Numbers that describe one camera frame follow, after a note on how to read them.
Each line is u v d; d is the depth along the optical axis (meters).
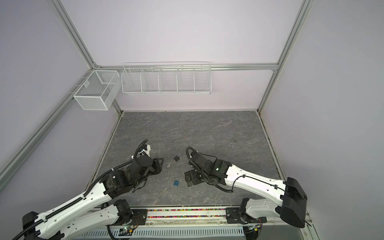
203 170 0.56
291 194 0.43
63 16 0.71
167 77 0.97
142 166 0.53
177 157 0.95
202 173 0.56
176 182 0.85
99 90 1.00
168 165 0.91
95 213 0.57
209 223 0.74
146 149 0.66
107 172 0.53
